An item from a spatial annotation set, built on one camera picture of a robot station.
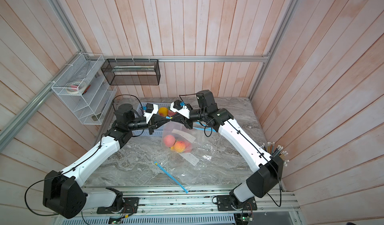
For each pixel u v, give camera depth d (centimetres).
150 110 59
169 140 81
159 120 66
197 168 85
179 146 82
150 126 62
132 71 103
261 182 40
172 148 86
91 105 78
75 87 74
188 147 86
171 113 58
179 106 56
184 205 75
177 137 83
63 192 39
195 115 60
